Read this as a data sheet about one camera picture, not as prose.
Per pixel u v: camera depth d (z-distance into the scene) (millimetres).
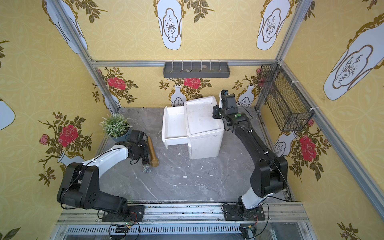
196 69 923
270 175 430
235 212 732
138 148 705
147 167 824
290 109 657
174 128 878
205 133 747
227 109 621
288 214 746
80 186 435
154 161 880
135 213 732
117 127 882
